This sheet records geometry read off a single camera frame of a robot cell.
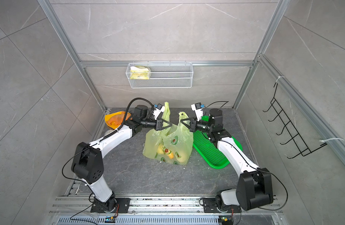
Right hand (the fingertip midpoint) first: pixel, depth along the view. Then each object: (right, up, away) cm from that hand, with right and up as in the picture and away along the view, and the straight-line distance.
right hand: (182, 121), depth 75 cm
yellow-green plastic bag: (-5, -13, +2) cm, 14 cm away
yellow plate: (-58, +4, +39) cm, 70 cm away
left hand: (-6, -1, +4) cm, 7 cm away
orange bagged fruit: (-47, +1, +28) cm, 55 cm away
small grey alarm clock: (-53, -8, +26) cm, 60 cm away
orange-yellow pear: (-7, -23, +13) cm, 27 cm away
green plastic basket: (+18, -19, +12) cm, 29 cm away
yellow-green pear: (-14, -19, +13) cm, 27 cm away
